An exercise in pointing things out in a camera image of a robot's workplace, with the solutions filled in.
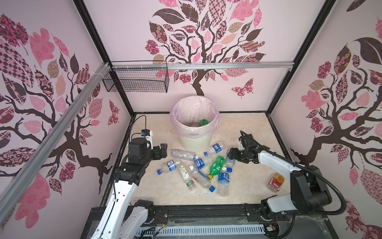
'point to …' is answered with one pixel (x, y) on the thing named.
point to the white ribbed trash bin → (195, 145)
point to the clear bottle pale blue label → (230, 161)
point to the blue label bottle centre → (200, 163)
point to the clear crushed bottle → (184, 155)
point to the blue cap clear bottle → (203, 180)
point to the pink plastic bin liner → (186, 113)
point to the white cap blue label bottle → (223, 182)
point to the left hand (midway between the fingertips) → (159, 148)
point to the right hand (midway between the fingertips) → (232, 154)
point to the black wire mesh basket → (139, 76)
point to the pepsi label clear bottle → (216, 148)
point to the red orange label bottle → (275, 182)
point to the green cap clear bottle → (185, 173)
